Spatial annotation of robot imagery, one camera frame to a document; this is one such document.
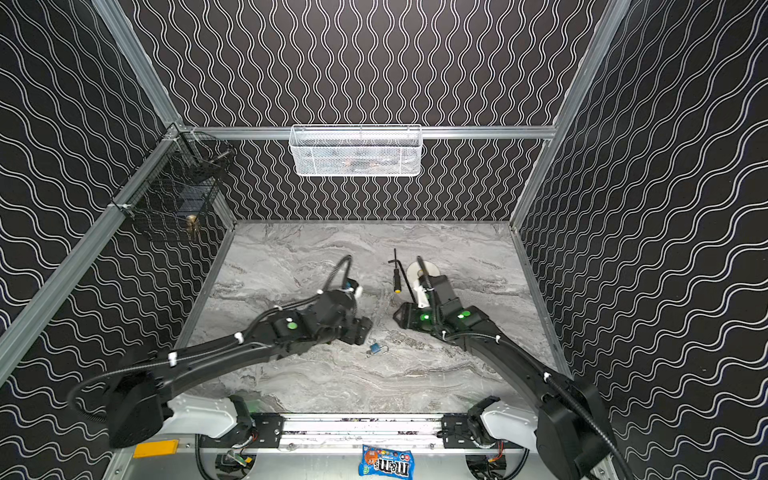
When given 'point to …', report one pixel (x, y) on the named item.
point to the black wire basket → (180, 177)
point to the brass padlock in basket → (192, 223)
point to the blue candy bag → (386, 462)
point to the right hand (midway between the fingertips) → (403, 317)
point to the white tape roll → (414, 267)
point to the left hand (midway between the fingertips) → (370, 324)
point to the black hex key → (405, 276)
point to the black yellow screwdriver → (396, 276)
